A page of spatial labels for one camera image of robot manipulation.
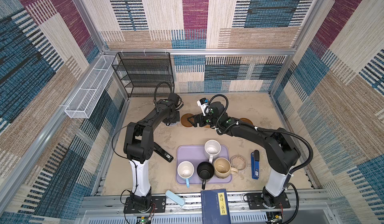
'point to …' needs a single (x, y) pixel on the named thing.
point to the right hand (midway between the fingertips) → (193, 119)
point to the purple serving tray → (216, 180)
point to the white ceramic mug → (212, 147)
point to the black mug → (205, 172)
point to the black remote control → (157, 148)
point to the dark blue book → (215, 207)
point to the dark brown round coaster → (246, 120)
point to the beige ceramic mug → (222, 168)
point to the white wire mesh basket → (82, 103)
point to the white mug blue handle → (185, 169)
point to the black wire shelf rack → (143, 71)
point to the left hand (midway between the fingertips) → (173, 117)
